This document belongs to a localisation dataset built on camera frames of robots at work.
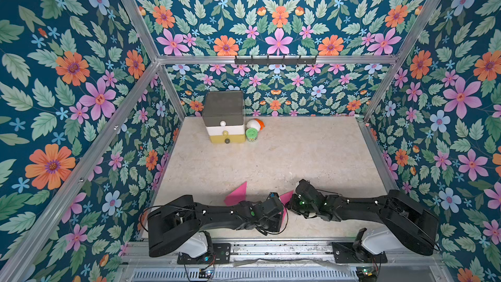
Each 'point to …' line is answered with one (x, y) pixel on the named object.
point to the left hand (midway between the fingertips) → (285, 228)
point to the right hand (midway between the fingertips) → (285, 207)
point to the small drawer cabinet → (224, 116)
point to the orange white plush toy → (256, 123)
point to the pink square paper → (237, 195)
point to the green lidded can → (252, 134)
